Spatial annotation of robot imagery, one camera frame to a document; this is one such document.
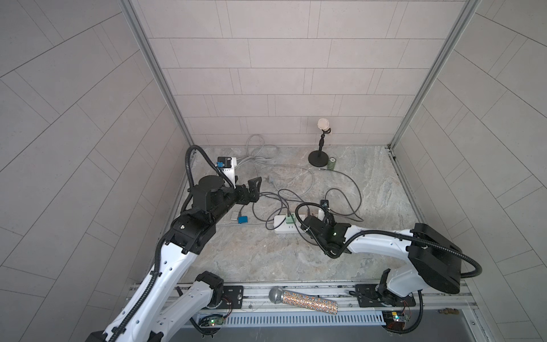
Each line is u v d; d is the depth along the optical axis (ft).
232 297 2.33
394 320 2.23
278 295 2.24
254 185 1.94
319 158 3.56
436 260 1.40
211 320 2.16
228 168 1.81
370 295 2.36
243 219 2.97
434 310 2.26
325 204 2.43
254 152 3.79
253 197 1.93
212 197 1.51
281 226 2.78
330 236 2.04
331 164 3.42
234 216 2.93
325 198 3.13
